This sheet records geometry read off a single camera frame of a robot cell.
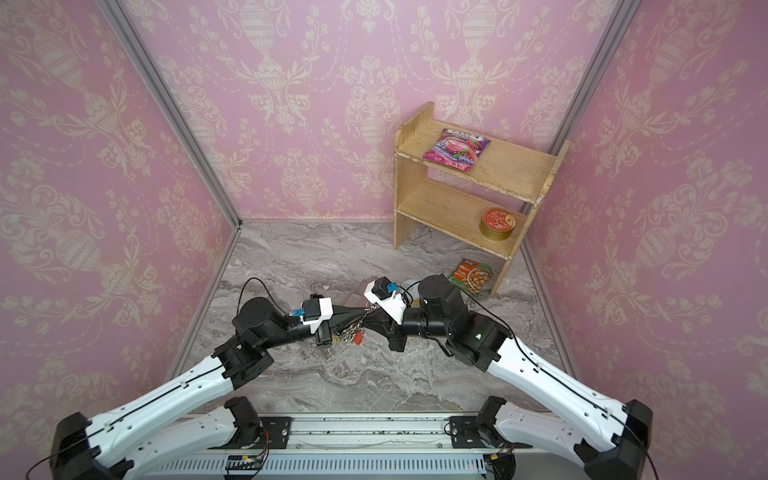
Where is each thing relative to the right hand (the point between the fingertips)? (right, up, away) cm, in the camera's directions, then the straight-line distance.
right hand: (364, 321), depth 63 cm
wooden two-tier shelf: (+34, +39, +49) cm, 71 cm away
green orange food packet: (+34, +6, +40) cm, 53 cm away
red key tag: (-1, -4, 0) cm, 4 cm away
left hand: (0, +2, -4) cm, 4 cm away
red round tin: (+36, +22, +23) cm, 48 cm away
